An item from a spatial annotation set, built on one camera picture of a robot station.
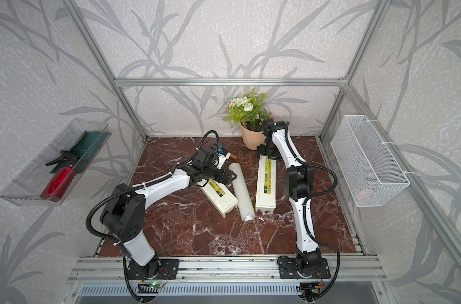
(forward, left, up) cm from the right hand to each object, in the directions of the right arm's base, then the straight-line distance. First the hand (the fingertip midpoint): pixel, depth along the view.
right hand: (265, 158), depth 98 cm
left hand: (-11, +18, +3) cm, 21 cm away
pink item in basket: (-28, -34, +11) cm, 45 cm away
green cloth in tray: (-15, +69, +27) cm, 75 cm away
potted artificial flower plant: (+14, +8, +19) cm, 25 cm away
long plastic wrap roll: (-21, +11, -6) cm, 24 cm away
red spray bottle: (-28, +70, +26) cm, 80 cm away
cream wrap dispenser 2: (-16, +1, +1) cm, 16 cm away
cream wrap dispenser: (-21, +22, -1) cm, 30 cm away
